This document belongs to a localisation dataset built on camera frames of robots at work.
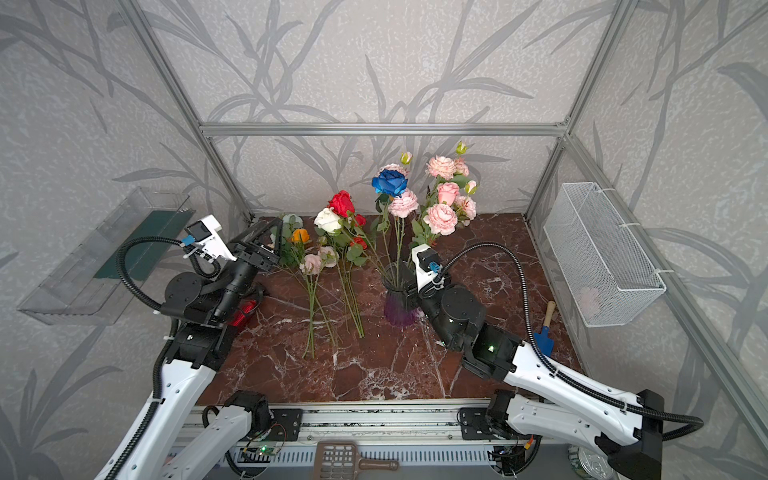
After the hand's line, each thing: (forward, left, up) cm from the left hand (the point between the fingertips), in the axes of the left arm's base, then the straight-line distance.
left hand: (277, 215), depth 59 cm
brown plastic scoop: (-38, -11, -44) cm, 59 cm away
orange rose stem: (+28, +12, -40) cm, 51 cm away
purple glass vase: (-2, -23, -37) cm, 44 cm away
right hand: (-2, -27, -8) cm, 28 cm away
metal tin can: (-38, -67, -37) cm, 85 cm away
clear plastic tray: (-10, +42, -13) cm, 45 cm away
